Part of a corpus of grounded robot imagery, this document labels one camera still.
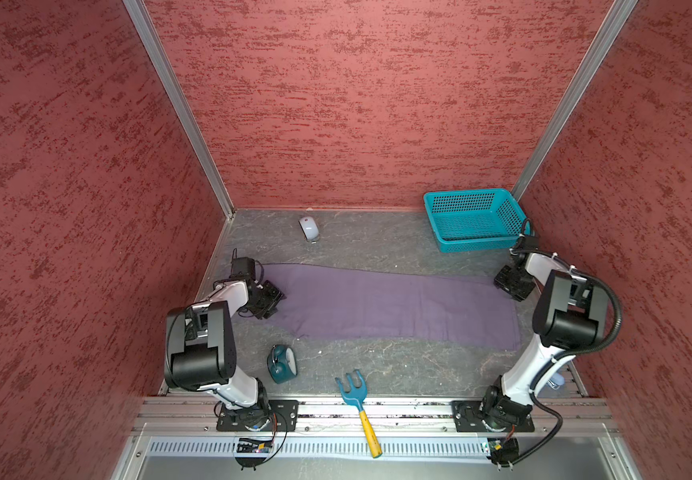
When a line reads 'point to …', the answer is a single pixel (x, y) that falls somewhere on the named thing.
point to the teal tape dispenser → (282, 363)
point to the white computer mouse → (310, 229)
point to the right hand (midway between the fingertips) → (503, 291)
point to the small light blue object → (557, 379)
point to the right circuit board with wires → (505, 451)
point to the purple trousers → (372, 305)
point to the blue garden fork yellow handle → (357, 396)
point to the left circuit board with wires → (252, 445)
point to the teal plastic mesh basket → (475, 220)
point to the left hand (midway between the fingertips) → (283, 304)
